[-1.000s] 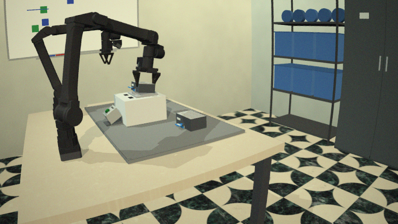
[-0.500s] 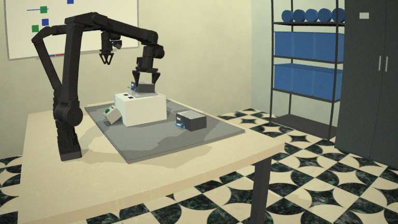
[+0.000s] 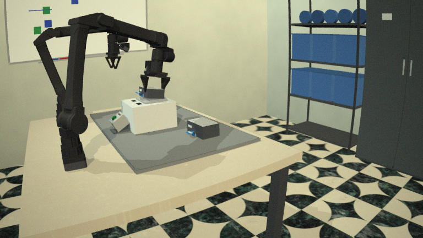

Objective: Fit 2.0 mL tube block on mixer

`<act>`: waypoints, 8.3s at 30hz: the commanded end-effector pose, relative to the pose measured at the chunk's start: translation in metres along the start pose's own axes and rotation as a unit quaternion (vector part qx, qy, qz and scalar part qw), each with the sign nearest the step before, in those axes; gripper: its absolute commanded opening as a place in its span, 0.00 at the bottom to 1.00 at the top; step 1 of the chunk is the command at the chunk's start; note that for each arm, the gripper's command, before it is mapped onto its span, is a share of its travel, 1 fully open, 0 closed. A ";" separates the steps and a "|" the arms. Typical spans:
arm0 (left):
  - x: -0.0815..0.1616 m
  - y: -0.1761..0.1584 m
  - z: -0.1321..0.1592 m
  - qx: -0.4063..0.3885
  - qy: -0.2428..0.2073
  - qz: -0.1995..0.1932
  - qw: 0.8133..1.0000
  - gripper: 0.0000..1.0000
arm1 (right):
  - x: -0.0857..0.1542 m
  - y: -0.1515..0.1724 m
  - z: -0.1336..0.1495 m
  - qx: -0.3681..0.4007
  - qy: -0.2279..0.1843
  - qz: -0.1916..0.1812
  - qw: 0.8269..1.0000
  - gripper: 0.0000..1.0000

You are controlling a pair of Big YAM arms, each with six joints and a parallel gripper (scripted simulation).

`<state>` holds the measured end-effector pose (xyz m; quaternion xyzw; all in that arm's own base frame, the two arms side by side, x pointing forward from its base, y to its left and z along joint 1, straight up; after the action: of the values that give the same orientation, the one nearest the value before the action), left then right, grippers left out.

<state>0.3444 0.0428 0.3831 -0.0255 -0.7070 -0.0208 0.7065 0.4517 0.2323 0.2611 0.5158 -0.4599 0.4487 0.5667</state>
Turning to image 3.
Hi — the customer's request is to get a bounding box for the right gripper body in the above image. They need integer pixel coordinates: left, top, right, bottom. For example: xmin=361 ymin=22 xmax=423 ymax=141
xmin=140 ymin=60 xmax=170 ymax=79

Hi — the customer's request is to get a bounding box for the white box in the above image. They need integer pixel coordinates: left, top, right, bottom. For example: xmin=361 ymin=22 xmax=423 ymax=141
xmin=109 ymin=97 xmax=177 ymax=134

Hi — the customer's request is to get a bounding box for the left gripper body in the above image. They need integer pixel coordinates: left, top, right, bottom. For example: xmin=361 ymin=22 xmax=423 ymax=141
xmin=106 ymin=42 xmax=120 ymax=57

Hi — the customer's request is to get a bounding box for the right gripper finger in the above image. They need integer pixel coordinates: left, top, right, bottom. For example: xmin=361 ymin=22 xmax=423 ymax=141
xmin=140 ymin=76 xmax=149 ymax=92
xmin=161 ymin=78 xmax=170 ymax=89

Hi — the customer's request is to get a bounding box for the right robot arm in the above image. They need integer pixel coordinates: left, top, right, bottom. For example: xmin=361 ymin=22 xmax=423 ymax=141
xmin=58 ymin=13 xmax=175 ymax=164

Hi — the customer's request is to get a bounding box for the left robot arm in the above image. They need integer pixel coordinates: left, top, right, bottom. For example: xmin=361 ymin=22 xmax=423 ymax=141
xmin=33 ymin=26 xmax=130 ymax=127

